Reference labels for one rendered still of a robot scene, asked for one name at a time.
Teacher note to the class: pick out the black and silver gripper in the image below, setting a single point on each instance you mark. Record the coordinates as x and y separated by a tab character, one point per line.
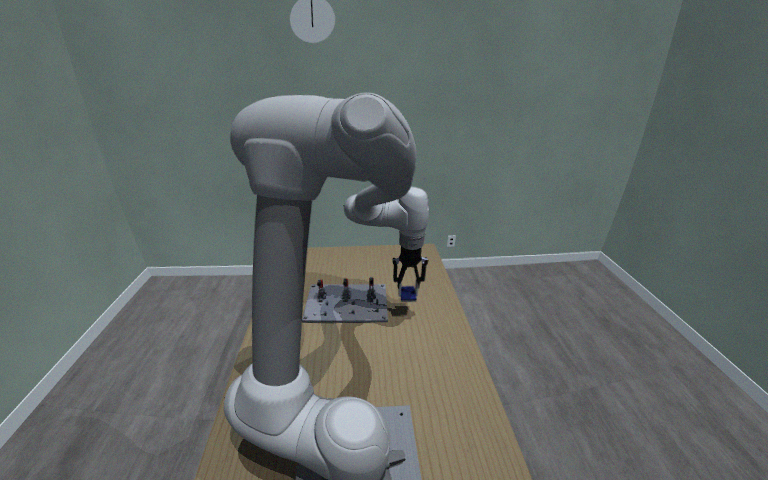
412	261

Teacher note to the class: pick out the blue rectangular block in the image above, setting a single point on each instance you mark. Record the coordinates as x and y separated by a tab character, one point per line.
408	294

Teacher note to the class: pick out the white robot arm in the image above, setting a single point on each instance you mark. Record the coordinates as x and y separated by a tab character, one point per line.
288	149

